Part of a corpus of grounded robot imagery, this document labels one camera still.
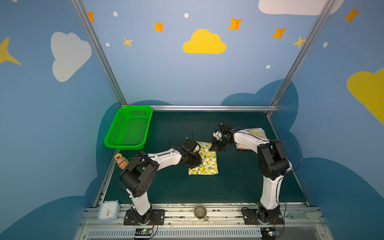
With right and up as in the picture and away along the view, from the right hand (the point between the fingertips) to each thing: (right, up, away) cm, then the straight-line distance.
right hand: (211, 148), depth 96 cm
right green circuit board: (+25, -38, -24) cm, 52 cm away
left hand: (-4, -8, -7) cm, 11 cm away
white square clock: (-55, -29, -22) cm, 65 cm away
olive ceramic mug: (-8, -31, -19) cm, 37 cm away
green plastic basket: (-61, +11, +15) cm, 64 cm away
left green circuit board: (-36, -37, -25) cm, 57 cm away
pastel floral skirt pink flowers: (+35, +10, +12) cm, 39 cm away
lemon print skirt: (-2, -10, -5) cm, 11 cm away
